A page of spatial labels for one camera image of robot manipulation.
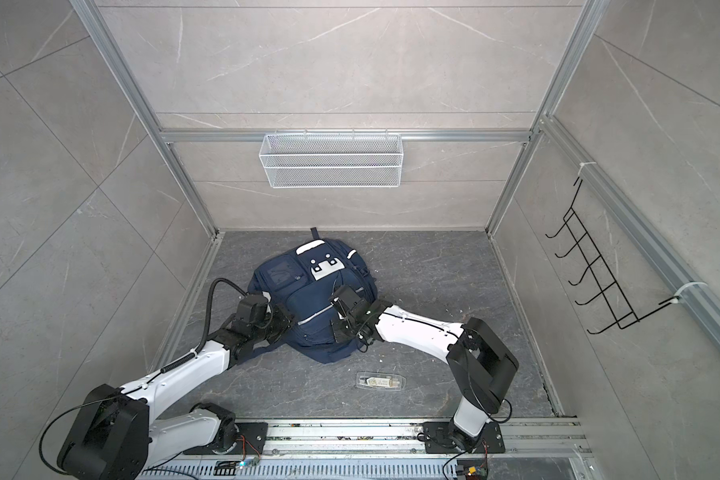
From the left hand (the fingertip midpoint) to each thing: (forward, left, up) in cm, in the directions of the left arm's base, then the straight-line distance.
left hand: (301, 307), depth 86 cm
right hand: (-5, -10, -3) cm, 12 cm away
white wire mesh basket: (+46, -9, +19) cm, 51 cm away
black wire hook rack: (-11, -71, +25) cm, 76 cm away
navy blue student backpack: (+13, 0, -2) cm, 13 cm away
